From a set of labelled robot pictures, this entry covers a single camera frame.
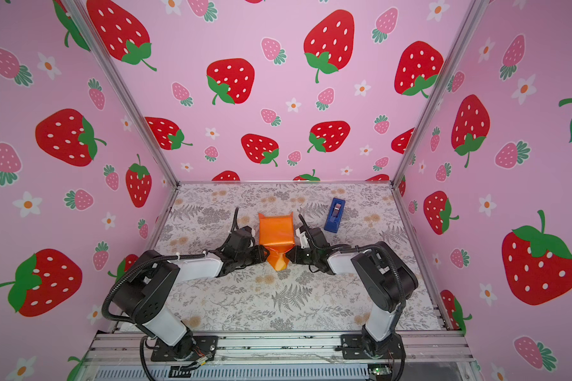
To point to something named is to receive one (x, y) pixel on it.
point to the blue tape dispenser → (334, 218)
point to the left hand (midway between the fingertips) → (267, 252)
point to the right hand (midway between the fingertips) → (285, 255)
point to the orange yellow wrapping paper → (276, 235)
